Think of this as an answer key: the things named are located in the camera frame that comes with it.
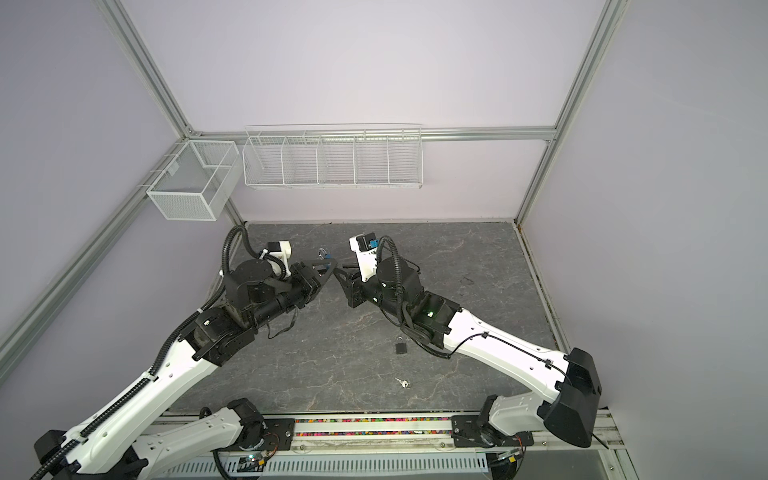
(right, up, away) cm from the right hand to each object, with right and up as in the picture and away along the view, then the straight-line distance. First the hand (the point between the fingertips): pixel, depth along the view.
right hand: (338, 271), depth 65 cm
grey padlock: (+14, -25, +23) cm, 37 cm away
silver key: (+15, -32, +16) cm, 39 cm away
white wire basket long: (-6, +36, +32) cm, 48 cm away
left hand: (0, 0, -1) cm, 1 cm away
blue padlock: (-3, +4, 0) cm, 5 cm away
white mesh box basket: (-53, +28, +33) cm, 69 cm away
